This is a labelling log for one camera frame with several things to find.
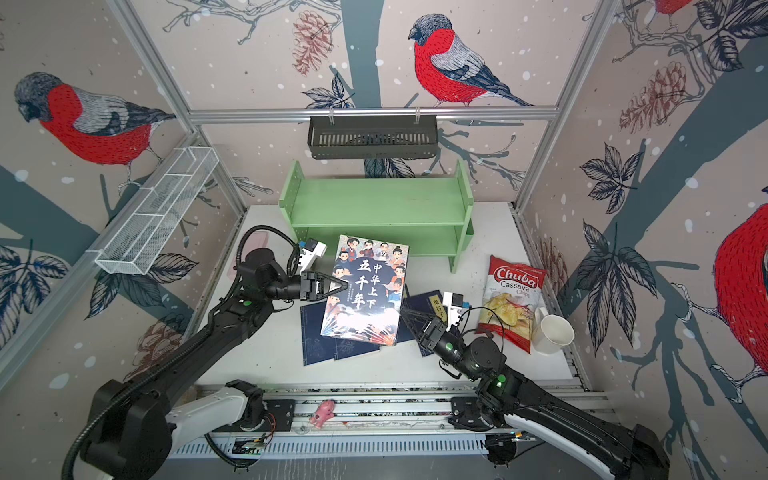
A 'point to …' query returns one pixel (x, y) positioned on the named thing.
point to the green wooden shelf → (432, 216)
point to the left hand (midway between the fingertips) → (342, 292)
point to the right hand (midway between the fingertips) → (398, 323)
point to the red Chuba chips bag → (511, 296)
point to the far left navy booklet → (317, 348)
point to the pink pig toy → (323, 413)
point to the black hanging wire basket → (373, 137)
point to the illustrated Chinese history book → (369, 309)
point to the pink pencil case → (256, 240)
